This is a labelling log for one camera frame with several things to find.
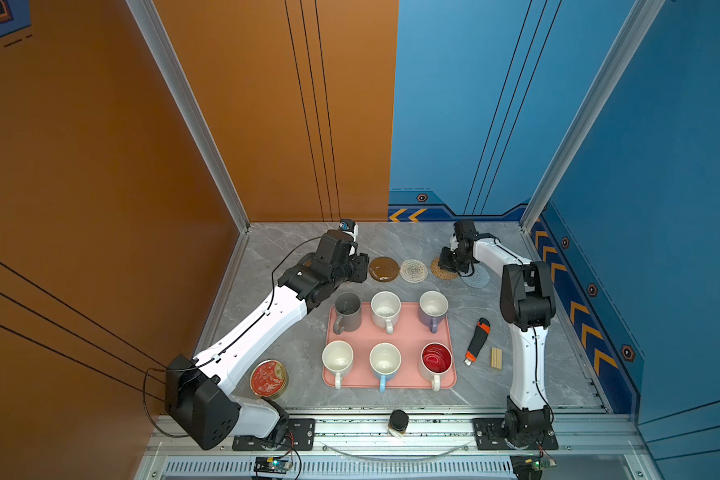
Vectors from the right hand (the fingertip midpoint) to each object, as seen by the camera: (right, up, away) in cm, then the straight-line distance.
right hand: (439, 265), depth 107 cm
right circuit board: (+12, -46, -37) cm, 60 cm away
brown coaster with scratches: (-20, -1, -1) cm, 20 cm away
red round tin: (-52, -29, -28) cm, 66 cm away
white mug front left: (-34, -25, -23) cm, 48 cm away
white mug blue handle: (-21, -26, -22) cm, 40 cm away
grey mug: (-31, -12, -24) cm, 41 cm away
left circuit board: (-50, -46, -36) cm, 77 cm away
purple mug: (-5, -13, -13) cm, 19 cm away
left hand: (-27, +4, -29) cm, 40 cm away
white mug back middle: (-20, -13, -13) cm, 27 cm away
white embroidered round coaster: (-10, -2, -2) cm, 10 cm away
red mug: (-7, -26, -24) cm, 36 cm away
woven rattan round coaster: (0, -3, -2) cm, 3 cm away
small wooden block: (+11, -25, -22) cm, 35 cm away
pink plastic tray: (-13, -20, -17) cm, 30 cm away
